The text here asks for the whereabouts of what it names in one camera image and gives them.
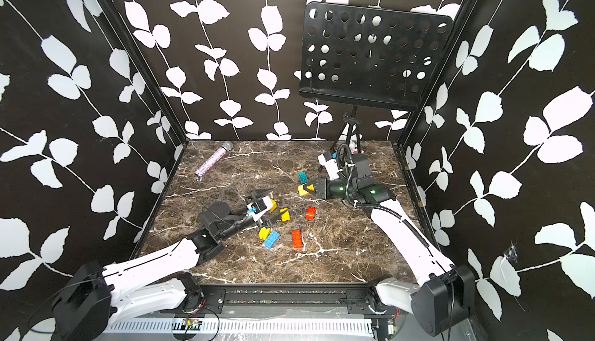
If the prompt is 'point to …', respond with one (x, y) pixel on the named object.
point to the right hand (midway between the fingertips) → (305, 184)
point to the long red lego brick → (297, 239)
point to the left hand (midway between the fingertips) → (280, 195)
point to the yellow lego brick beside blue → (263, 233)
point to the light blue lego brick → (273, 238)
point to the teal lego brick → (303, 177)
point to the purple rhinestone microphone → (212, 160)
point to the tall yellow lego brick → (302, 192)
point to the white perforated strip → (245, 325)
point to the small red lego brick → (310, 213)
